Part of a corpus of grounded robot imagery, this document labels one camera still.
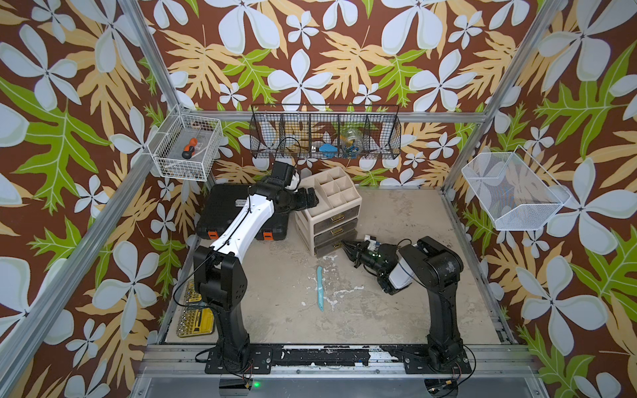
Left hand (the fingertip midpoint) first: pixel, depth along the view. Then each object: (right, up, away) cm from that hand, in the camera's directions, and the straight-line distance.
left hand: (310, 199), depth 86 cm
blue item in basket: (+7, +20, +9) cm, 23 cm away
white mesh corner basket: (+68, +3, -6) cm, 69 cm away
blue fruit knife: (+4, -33, +2) cm, 33 cm away
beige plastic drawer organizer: (+4, -10, -4) cm, 11 cm away
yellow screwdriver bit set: (-37, -40, -7) cm, 55 cm away
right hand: (+11, -16, +6) cm, 20 cm away
